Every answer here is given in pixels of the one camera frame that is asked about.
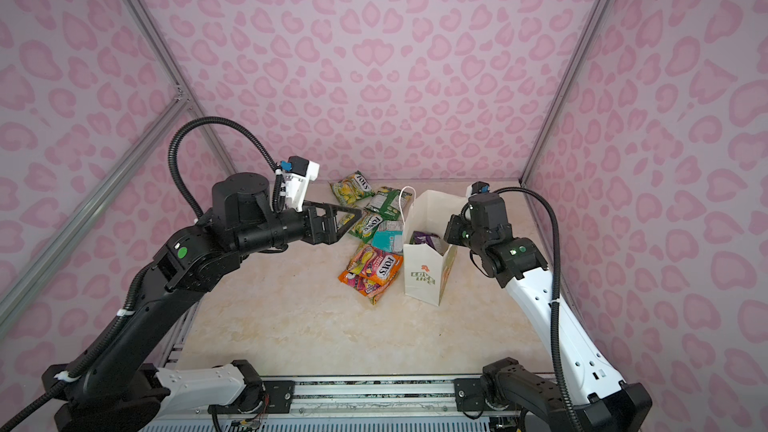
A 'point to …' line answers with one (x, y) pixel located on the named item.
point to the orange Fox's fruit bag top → (373, 264)
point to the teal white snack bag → (389, 236)
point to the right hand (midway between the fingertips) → (450, 219)
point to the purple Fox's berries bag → (432, 240)
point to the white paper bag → (428, 268)
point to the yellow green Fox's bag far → (352, 188)
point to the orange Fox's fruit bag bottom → (366, 286)
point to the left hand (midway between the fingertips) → (348, 207)
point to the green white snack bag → (389, 202)
